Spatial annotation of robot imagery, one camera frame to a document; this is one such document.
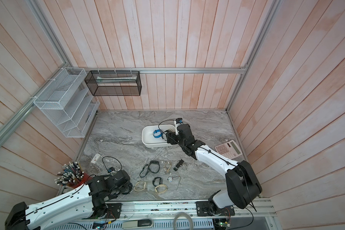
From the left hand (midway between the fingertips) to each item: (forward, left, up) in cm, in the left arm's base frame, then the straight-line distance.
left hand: (125, 189), depth 80 cm
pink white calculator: (+25, -66, +1) cm, 70 cm away
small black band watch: (+4, -20, +2) cm, 21 cm away
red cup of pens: (+2, +23, +16) cm, 28 cm away
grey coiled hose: (-11, -33, -1) cm, 35 cm away
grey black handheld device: (-16, -10, +3) cm, 19 cm away
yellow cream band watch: (+2, -20, +2) cm, 20 cm away
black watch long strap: (+16, -15, +2) cm, 22 cm away
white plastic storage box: (+34, -10, -2) cm, 36 cm away
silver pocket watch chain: (+6, -26, 0) cm, 27 cm away
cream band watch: (+2, -8, -1) cm, 8 cm away
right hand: (+29, -26, +15) cm, 42 cm away
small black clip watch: (+16, -32, -1) cm, 36 cm away
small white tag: (+19, +23, 0) cm, 30 cm away
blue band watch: (+36, -17, +1) cm, 40 cm away
